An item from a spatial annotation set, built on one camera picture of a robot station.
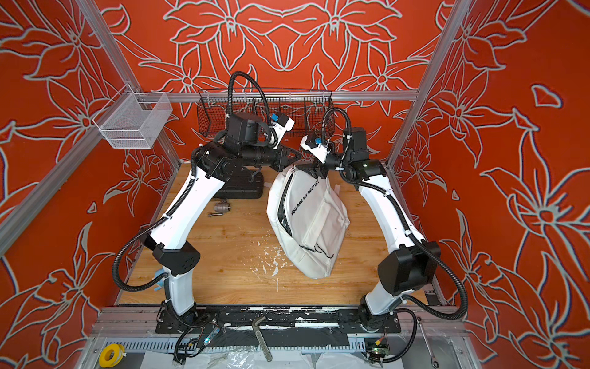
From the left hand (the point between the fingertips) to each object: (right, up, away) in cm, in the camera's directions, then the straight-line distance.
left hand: (300, 151), depth 64 cm
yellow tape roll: (-57, -61, +4) cm, 84 cm away
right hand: (+2, +1, +8) cm, 9 cm away
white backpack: (+4, -23, +16) cm, 28 cm away
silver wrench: (+40, -62, +2) cm, 74 cm away
